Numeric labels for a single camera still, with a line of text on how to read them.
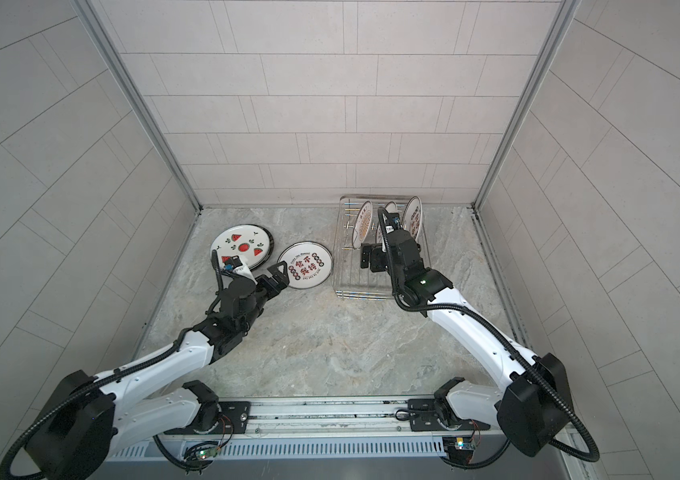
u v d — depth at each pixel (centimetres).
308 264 99
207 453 64
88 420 39
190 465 65
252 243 102
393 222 65
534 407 47
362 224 105
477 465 66
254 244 102
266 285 71
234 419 71
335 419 72
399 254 54
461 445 68
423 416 71
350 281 94
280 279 72
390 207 102
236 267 69
